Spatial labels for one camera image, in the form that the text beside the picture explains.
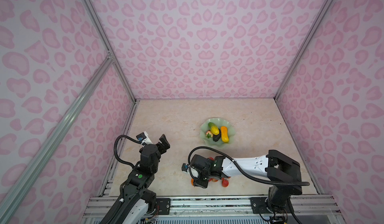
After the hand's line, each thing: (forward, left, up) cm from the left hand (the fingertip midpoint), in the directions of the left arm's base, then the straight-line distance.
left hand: (158, 136), depth 78 cm
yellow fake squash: (+9, -37, -14) cm, 41 cm away
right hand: (-18, -19, -16) cm, 30 cm away
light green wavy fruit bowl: (+18, -35, -14) cm, 42 cm away
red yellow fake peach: (+9, -27, -14) cm, 32 cm away
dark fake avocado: (+7, -32, -15) cm, 36 cm away
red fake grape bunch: (-19, -34, -17) cm, 42 cm away
